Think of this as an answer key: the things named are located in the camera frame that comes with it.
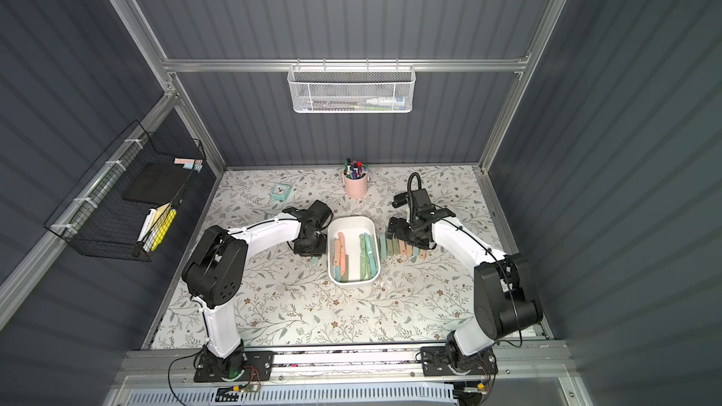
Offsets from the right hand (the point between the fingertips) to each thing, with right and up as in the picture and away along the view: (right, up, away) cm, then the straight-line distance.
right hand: (401, 235), depth 89 cm
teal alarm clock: (-45, +14, +19) cm, 51 cm away
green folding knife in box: (-13, -8, +4) cm, 16 cm away
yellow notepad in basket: (-58, +6, -27) cm, 65 cm away
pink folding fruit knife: (+1, -6, +7) cm, 9 cm away
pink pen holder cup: (-16, +15, +16) cm, 27 cm away
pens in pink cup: (-16, +22, +13) cm, 30 cm away
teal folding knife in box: (-10, -7, +3) cm, 13 cm away
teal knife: (-29, -9, +4) cm, 31 cm away
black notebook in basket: (-70, +17, -11) cm, 73 cm away
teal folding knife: (+3, -3, -8) cm, 9 cm away
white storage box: (-16, -6, +6) cm, 18 cm away
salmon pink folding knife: (+8, -7, +4) cm, 11 cm away
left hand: (-28, -6, +5) cm, 29 cm away
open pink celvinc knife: (-19, -8, +4) cm, 21 cm away
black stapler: (+1, +11, +16) cm, 20 cm away
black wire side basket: (-75, +10, -16) cm, 78 cm away
